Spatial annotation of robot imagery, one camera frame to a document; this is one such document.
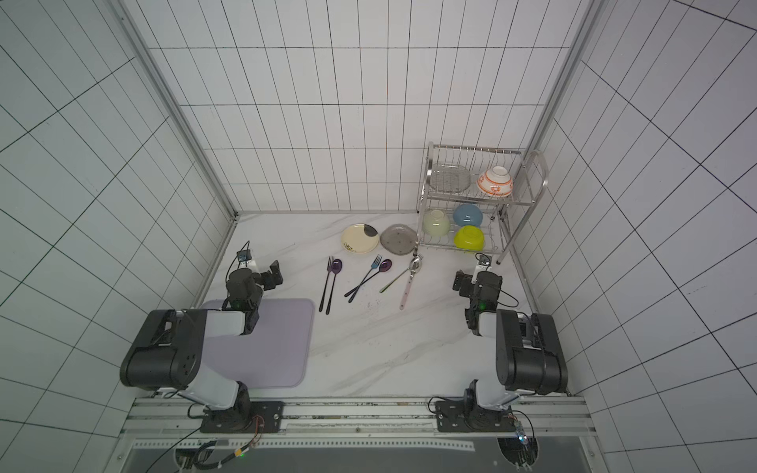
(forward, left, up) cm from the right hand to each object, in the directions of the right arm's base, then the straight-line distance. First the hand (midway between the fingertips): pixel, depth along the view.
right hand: (466, 268), depth 95 cm
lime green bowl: (+11, -2, +2) cm, 12 cm away
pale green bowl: (+17, +10, +3) cm, 19 cm away
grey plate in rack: (+20, +7, +21) cm, 30 cm away
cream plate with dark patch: (+16, +38, -5) cm, 41 cm away
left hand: (-4, +67, +1) cm, 68 cm away
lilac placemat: (-29, +57, -6) cm, 64 cm away
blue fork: (+4, +32, -6) cm, 32 cm away
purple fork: (+3, +47, -5) cm, 47 cm away
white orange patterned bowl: (+15, -6, +25) cm, 29 cm away
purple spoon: (+2, +45, -6) cm, 45 cm away
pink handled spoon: (+4, +17, -5) cm, 18 cm away
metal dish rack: (+11, +1, +22) cm, 24 cm away
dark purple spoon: (+3, +27, -6) cm, 28 cm away
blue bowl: (+23, -3, +2) cm, 23 cm away
